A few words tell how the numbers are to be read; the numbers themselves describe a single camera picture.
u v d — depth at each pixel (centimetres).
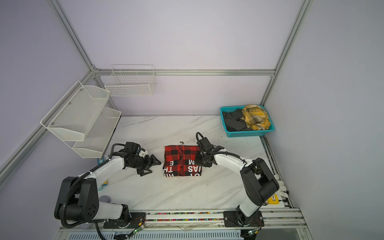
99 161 93
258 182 45
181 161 90
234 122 105
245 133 102
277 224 74
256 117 104
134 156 75
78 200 42
